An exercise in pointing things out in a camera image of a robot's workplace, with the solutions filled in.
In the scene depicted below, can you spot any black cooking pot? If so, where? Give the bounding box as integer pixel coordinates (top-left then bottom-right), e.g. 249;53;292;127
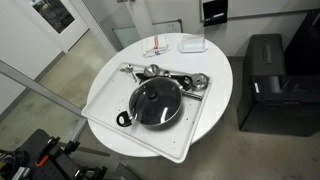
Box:
115;75;194;131

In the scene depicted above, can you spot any white rectangular tray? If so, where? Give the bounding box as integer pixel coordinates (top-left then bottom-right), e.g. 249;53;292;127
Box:
80;61;213;164

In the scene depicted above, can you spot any black kitchen utensil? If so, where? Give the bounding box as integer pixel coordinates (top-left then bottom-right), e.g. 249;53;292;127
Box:
135;72;188;84

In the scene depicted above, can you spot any small steel cup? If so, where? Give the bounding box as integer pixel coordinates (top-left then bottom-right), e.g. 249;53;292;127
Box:
143;63;161;78

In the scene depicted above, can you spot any steel spoon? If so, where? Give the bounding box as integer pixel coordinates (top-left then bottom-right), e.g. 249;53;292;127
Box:
119;64;139;84

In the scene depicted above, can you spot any clear plastic container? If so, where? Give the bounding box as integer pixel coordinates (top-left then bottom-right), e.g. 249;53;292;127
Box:
178;33;209;54

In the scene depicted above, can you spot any round white table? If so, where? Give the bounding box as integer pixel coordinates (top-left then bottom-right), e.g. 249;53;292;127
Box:
86;32;234;158

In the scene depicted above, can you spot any leaning glass panel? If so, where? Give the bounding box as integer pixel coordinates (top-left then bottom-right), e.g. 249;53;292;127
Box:
112;25;142;50

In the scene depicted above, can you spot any small whiteboard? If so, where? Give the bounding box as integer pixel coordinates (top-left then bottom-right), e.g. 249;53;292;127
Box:
152;18;184;36

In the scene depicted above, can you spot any black cabinet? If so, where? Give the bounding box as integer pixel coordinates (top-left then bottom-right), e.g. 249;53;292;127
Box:
237;33;320;137

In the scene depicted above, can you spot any door window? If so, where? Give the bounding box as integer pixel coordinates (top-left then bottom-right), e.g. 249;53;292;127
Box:
29;0;76;35

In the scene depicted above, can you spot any black equipment cart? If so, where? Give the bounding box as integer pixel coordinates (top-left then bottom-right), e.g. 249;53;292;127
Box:
0;128;110;180

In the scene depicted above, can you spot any tall black case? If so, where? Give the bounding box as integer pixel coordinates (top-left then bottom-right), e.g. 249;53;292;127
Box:
284;9;320;76

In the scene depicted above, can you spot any black wall sign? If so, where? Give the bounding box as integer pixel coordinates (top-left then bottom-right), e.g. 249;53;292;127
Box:
202;0;230;28

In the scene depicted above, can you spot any grey metal frame beam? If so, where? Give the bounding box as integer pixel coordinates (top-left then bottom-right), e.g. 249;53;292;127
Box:
0;59;88;142

